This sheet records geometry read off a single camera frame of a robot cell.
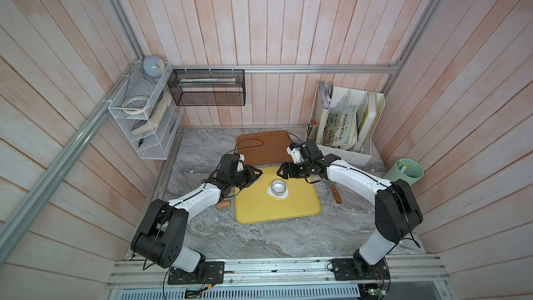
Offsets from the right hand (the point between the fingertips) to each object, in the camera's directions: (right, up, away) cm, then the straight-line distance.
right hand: (283, 172), depth 89 cm
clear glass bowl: (-2, -8, +6) cm, 10 cm away
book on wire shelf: (-51, +20, -15) cm, 56 cm away
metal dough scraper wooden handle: (+23, -10, -3) cm, 25 cm away
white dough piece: (0, -12, +3) cm, 12 cm away
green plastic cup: (+54, +1, +1) cm, 54 cm away
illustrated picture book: (+28, +20, +8) cm, 36 cm away
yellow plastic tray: (-5, -12, +3) cm, 14 cm away
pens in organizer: (+14, +19, +7) cm, 25 cm away
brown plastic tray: (-8, +11, +24) cm, 27 cm away
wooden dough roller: (-26, -14, -1) cm, 30 cm away
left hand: (-10, -1, -3) cm, 10 cm away
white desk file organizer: (+20, +33, +1) cm, 39 cm away
